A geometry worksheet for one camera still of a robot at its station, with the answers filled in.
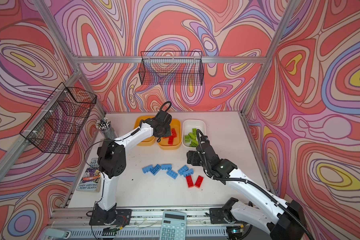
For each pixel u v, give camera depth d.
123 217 0.73
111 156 0.55
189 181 0.84
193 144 0.99
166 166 0.89
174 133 1.02
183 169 0.88
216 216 0.73
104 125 0.89
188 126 1.07
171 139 1.02
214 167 0.55
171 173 0.86
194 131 1.05
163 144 0.97
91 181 0.83
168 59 0.88
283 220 0.39
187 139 1.01
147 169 0.88
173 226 0.69
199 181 0.83
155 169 0.88
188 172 0.86
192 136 1.02
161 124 0.75
